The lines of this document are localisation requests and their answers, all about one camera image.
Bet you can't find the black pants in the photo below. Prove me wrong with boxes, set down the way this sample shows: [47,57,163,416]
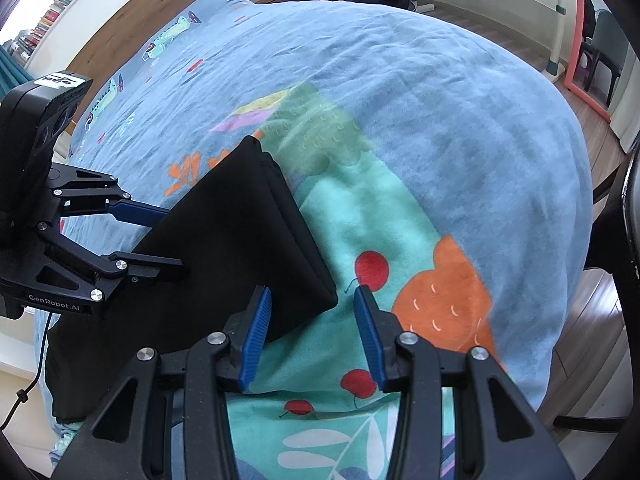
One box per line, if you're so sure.
[44,136,337,424]

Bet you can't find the wooden headboard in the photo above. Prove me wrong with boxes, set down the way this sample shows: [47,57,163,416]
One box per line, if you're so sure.
[67,0,195,131]

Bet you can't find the blue patterned bed sheet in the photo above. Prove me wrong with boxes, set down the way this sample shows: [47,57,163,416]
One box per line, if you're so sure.
[63,0,592,479]

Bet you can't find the teal curtain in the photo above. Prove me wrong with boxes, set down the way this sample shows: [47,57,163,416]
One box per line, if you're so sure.
[0,47,32,100]

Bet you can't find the row of books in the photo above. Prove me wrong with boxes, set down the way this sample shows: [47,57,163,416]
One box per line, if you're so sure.
[1,0,74,66]

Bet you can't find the black office chair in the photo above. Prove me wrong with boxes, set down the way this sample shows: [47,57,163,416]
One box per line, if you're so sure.
[549,148,640,436]

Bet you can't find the white clothes rack pole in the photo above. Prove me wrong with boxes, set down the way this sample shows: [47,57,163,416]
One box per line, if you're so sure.
[542,0,566,84]

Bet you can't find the pink framed standing mirror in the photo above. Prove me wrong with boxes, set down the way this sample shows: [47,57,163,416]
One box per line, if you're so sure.
[564,0,611,122]

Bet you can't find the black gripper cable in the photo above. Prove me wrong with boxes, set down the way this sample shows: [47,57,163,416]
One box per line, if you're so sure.
[0,309,54,430]

